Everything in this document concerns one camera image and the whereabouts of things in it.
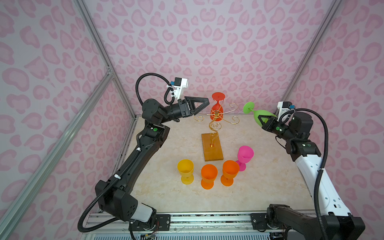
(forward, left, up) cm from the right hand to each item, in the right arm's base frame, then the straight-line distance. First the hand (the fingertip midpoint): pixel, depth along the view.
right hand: (260, 115), depth 70 cm
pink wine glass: (-5, +2, -26) cm, 27 cm away
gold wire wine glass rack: (+5, +21, -32) cm, 39 cm away
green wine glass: (+13, +1, -6) cm, 14 cm away
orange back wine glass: (-19, +23, -23) cm, 38 cm away
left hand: (-10, +25, +16) cm, 31 cm away
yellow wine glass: (-15, +36, -26) cm, 47 cm away
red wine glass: (+6, +20, -5) cm, 21 cm away
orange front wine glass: (-16, +12, -25) cm, 32 cm away
